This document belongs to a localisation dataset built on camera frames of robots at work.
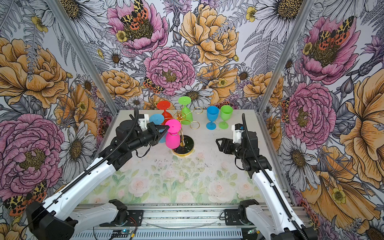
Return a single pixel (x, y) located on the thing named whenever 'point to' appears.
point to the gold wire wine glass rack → (186, 144)
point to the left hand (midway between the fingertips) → (170, 130)
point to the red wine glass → (164, 105)
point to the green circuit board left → (123, 231)
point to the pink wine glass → (173, 138)
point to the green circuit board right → (252, 231)
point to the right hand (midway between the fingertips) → (220, 145)
